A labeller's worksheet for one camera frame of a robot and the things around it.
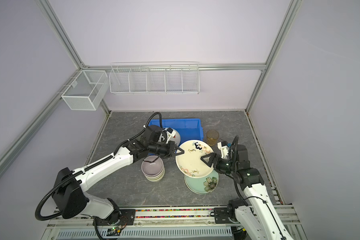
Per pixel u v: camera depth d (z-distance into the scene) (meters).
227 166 0.62
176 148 0.72
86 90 0.97
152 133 0.59
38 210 0.37
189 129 1.12
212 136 1.01
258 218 0.46
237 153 0.56
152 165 0.81
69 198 0.40
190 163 0.71
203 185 0.83
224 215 0.74
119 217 0.72
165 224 0.73
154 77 0.99
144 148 0.59
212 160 0.65
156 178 0.78
